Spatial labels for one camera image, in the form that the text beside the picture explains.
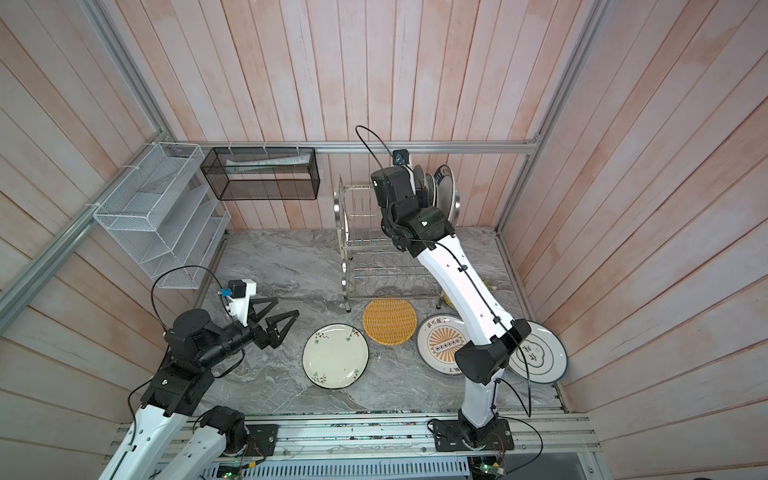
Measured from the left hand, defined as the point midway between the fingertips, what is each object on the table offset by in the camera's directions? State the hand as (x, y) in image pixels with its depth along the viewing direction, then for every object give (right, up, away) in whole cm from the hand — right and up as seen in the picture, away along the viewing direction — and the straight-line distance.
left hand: (288, 313), depth 68 cm
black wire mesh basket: (-20, +43, +37) cm, 60 cm away
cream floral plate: (+8, -16, +19) cm, 27 cm away
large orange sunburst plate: (+40, -12, +23) cm, 48 cm away
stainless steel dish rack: (+19, +10, +39) cm, 44 cm away
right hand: (+28, +29, +3) cm, 40 cm away
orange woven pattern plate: (+25, -8, +28) cm, 38 cm away
